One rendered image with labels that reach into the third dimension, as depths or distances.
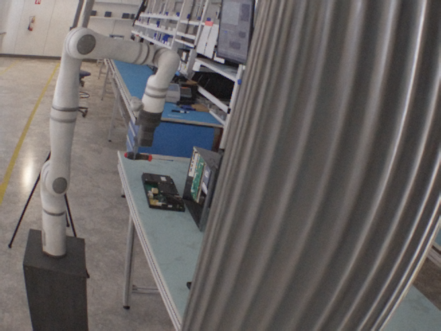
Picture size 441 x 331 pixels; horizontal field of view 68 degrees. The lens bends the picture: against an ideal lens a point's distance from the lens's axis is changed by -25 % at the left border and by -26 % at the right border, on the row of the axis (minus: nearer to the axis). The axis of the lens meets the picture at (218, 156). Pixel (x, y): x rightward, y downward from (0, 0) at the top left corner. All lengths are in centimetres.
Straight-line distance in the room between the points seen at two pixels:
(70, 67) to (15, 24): 1162
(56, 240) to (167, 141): 190
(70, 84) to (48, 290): 69
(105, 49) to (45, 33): 1147
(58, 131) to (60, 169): 12
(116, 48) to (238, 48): 161
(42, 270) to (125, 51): 74
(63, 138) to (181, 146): 203
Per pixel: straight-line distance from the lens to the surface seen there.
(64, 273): 129
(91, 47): 108
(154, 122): 129
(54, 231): 128
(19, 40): 1271
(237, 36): 264
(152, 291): 235
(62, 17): 1248
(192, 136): 308
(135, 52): 116
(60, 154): 115
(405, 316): 128
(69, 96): 111
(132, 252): 217
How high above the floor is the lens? 165
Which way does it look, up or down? 18 degrees down
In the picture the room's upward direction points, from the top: 14 degrees clockwise
